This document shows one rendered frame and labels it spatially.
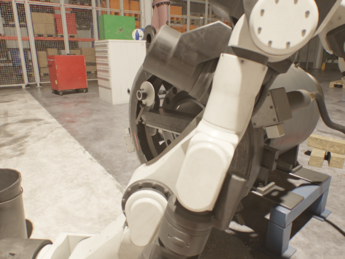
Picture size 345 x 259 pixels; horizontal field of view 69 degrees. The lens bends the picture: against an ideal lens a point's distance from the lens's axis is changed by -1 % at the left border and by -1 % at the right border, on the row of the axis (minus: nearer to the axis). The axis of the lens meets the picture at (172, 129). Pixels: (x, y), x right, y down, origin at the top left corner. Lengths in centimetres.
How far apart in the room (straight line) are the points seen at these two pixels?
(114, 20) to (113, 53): 362
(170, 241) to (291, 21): 37
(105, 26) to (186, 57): 773
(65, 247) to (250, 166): 69
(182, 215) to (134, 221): 25
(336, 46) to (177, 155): 49
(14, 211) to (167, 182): 92
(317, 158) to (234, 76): 215
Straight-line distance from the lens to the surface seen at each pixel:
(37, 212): 183
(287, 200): 137
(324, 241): 163
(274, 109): 82
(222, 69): 39
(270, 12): 36
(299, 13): 36
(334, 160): 256
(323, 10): 57
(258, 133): 90
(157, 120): 113
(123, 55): 492
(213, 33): 56
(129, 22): 858
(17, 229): 148
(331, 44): 80
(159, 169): 64
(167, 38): 58
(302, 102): 100
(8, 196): 137
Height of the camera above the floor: 93
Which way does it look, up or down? 17 degrees down
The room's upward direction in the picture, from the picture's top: straight up
